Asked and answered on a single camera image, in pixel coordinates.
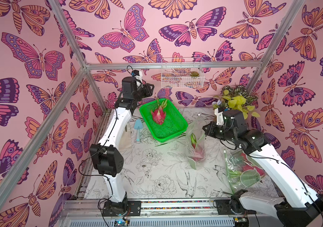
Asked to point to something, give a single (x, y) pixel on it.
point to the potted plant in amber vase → (237, 98)
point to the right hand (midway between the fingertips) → (203, 125)
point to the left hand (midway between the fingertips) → (155, 85)
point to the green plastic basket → (174, 125)
